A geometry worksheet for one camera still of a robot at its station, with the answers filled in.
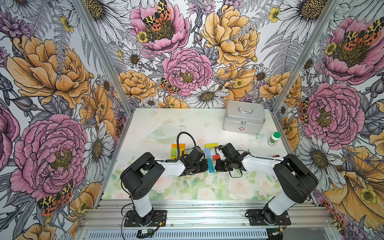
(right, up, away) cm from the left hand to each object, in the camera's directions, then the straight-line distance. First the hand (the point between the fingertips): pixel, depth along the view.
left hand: (207, 170), depth 91 cm
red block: (+6, +7, +5) cm, 10 cm away
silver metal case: (+26, +32, +11) cm, 43 cm away
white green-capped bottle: (+43, +18, +6) cm, 47 cm away
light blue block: (+1, +9, +8) cm, 12 cm away
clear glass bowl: (-28, +21, +18) cm, 40 cm away
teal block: (+2, +1, +1) cm, 3 cm away
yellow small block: (-14, +13, -3) cm, 20 cm away
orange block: (-17, +13, +12) cm, 24 cm away
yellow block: (+3, +13, +10) cm, 17 cm away
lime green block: (-21, +10, +8) cm, 25 cm away
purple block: (+6, +12, +9) cm, 16 cm away
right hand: (+5, 0, -1) cm, 5 cm away
